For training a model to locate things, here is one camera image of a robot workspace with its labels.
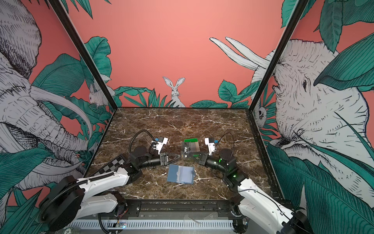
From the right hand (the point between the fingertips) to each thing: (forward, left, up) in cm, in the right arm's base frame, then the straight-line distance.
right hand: (188, 156), depth 68 cm
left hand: (0, +4, -2) cm, 5 cm away
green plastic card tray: (+23, -1, -22) cm, 31 cm away
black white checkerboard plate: (+3, +48, -20) cm, 52 cm away
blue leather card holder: (0, +5, -23) cm, 24 cm away
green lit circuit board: (-25, +32, -24) cm, 47 cm away
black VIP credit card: (+5, +1, -3) cm, 6 cm away
